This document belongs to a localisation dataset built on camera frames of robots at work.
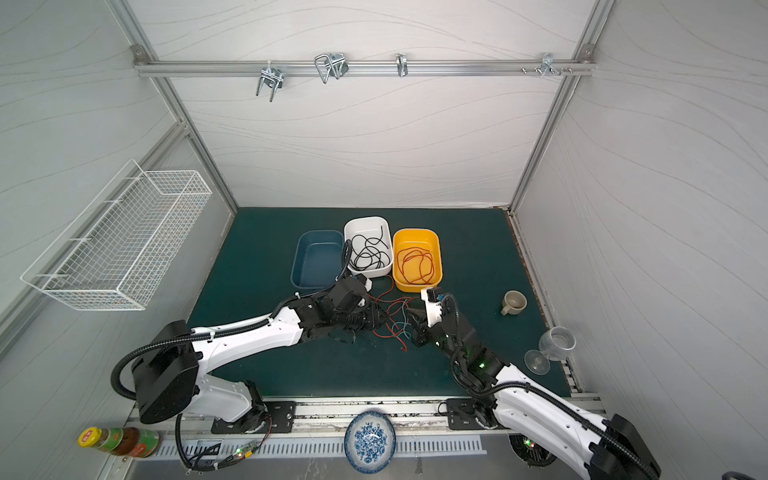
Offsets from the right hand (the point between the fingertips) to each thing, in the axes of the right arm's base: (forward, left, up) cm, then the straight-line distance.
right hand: (413, 303), depth 79 cm
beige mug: (+9, -32, -13) cm, 36 cm away
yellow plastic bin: (+31, -2, -9) cm, 32 cm away
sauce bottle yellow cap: (-34, +59, -2) cm, 68 cm away
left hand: (-3, +6, -2) cm, 7 cm away
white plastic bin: (+35, +16, -9) cm, 39 cm away
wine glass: (-9, -35, -14) cm, 39 cm away
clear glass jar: (-10, -34, +3) cm, 35 cm away
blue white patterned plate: (-30, +9, -13) cm, 34 cm away
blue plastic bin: (+24, +35, -15) cm, 45 cm away
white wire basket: (-2, +69, +20) cm, 72 cm away
